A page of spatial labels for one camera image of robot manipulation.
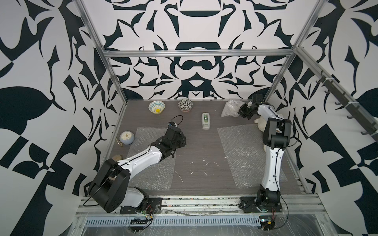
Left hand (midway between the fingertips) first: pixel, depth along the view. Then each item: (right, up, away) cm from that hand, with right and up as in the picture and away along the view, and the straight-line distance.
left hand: (183, 135), depth 88 cm
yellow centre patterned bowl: (-21, +18, +26) cm, 38 cm away
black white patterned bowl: (+1, +20, +27) cm, 33 cm away
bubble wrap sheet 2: (-14, -22, -5) cm, 27 cm away
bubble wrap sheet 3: (+38, -7, +6) cm, 39 cm away
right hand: (+39, +17, +21) cm, 47 cm away
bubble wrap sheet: (+35, +17, +20) cm, 44 cm away
